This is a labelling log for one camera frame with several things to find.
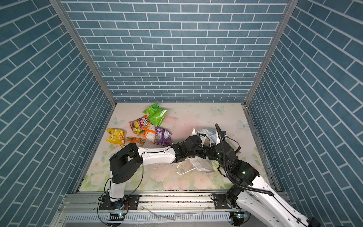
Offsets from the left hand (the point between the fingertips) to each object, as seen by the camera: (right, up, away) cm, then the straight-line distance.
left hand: (215, 152), depth 81 cm
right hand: (-3, +6, -7) cm, 10 cm away
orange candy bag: (-50, +4, +14) cm, 52 cm away
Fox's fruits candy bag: (-53, +15, +21) cm, 59 cm away
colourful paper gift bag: (-6, -7, -2) cm, 9 cm away
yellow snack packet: (-64, +8, +14) cm, 66 cm away
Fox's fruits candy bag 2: (-43, +10, +16) cm, 47 cm away
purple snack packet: (-33, +7, +14) cm, 37 cm away
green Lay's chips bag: (-40, +22, +22) cm, 50 cm away
